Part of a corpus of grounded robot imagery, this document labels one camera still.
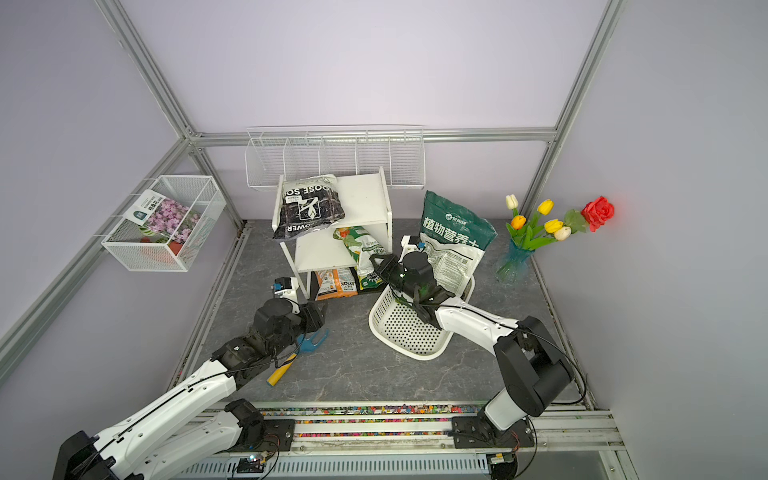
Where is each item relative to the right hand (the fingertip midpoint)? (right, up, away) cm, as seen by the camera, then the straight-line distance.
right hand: (368, 254), depth 81 cm
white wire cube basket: (-52, -3, -7) cm, 52 cm away
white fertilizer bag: (+24, +1, +3) cm, 25 cm away
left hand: (-12, -14, -2) cm, 18 cm away
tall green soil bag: (+20, +13, +3) cm, 24 cm away
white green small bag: (-2, +2, 0) cm, 3 cm away
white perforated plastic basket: (+10, -22, +13) cm, 28 cm away
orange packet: (-11, -9, +14) cm, 20 cm away
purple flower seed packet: (-49, +9, -6) cm, 50 cm away
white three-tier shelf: (-1, +14, -1) cm, 14 cm away
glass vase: (+46, -4, +16) cm, 49 cm away
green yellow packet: (-1, -9, +19) cm, 21 cm away
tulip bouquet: (+47, +7, +4) cm, 48 cm away
